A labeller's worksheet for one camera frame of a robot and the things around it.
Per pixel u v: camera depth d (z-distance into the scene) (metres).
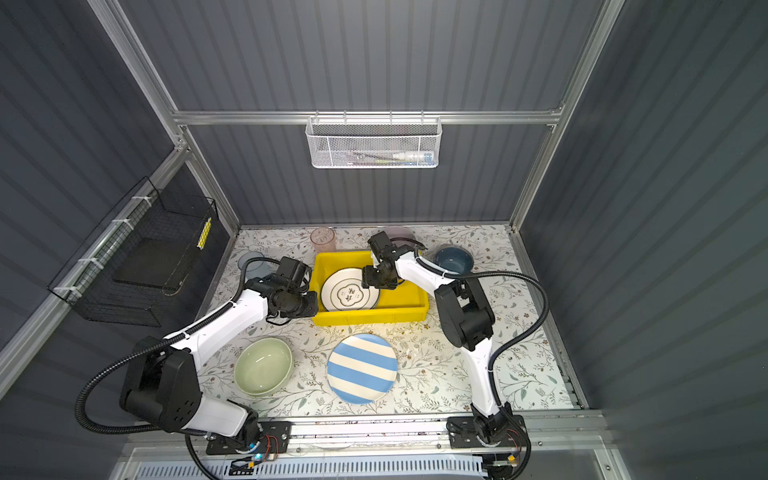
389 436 0.76
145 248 0.75
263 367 0.85
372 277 0.87
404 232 1.10
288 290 0.67
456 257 1.06
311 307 0.79
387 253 0.76
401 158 0.91
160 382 0.42
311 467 0.71
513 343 0.55
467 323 0.56
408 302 0.96
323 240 0.96
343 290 0.99
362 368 0.85
